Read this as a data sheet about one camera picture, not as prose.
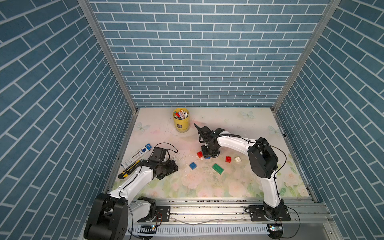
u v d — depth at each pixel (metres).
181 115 1.02
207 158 0.91
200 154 0.94
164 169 0.76
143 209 0.61
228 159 0.92
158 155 0.69
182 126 0.99
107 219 0.41
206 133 0.76
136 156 0.93
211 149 0.80
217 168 0.89
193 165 0.90
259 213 0.74
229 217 0.74
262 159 0.53
